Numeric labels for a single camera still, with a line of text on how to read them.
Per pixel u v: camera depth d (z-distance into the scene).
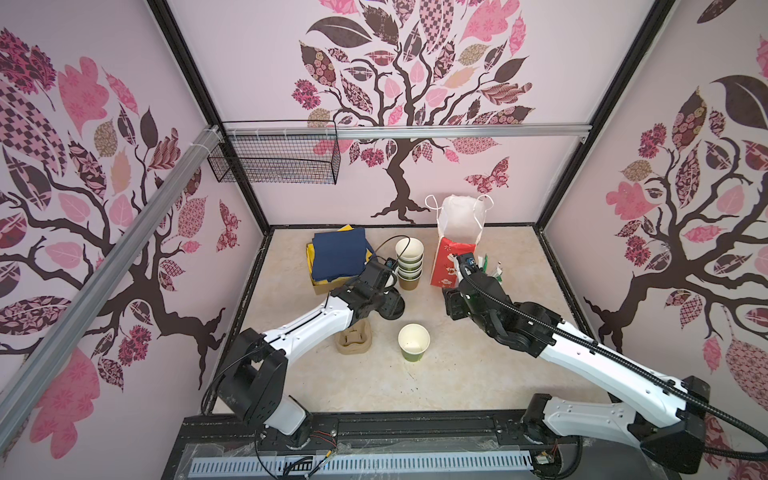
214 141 0.85
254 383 0.43
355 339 0.86
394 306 0.78
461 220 1.04
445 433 0.75
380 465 0.70
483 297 0.48
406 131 0.92
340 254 1.09
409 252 0.90
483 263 0.86
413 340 0.87
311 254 1.08
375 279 0.66
